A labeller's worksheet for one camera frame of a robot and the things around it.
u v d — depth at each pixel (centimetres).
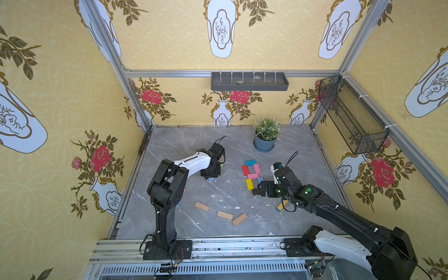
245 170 100
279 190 69
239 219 82
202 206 86
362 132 82
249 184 92
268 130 97
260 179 95
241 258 72
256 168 100
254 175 97
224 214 83
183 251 73
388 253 39
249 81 92
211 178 94
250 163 103
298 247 73
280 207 85
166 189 51
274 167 76
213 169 82
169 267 73
